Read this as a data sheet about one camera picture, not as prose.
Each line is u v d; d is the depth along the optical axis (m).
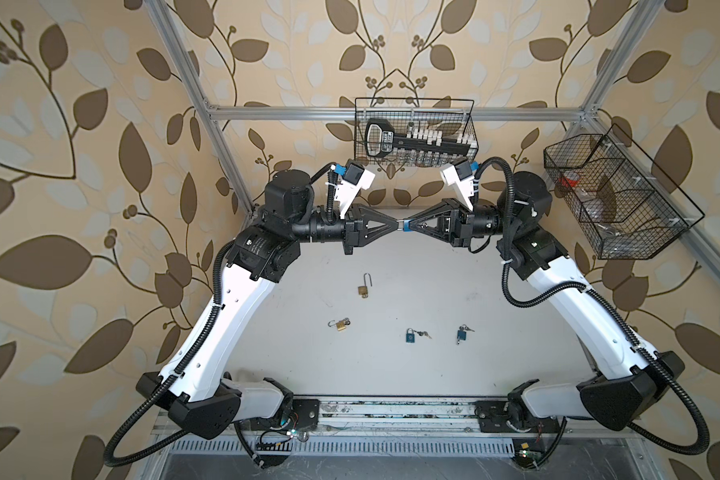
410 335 0.88
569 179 0.87
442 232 0.52
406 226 0.53
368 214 0.52
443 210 0.51
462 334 0.88
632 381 0.38
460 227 0.49
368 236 0.51
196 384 0.37
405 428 0.74
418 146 0.85
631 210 0.72
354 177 0.46
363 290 0.97
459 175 0.49
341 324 0.90
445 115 0.91
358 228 0.46
